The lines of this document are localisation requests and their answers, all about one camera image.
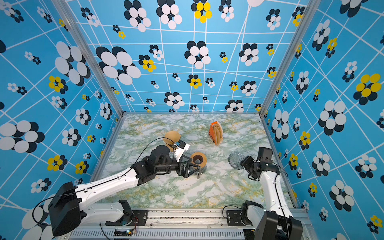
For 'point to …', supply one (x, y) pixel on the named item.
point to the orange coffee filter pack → (216, 132)
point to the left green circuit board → (123, 232)
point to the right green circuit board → (249, 234)
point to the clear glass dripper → (234, 159)
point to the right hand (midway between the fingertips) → (246, 164)
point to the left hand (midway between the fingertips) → (196, 164)
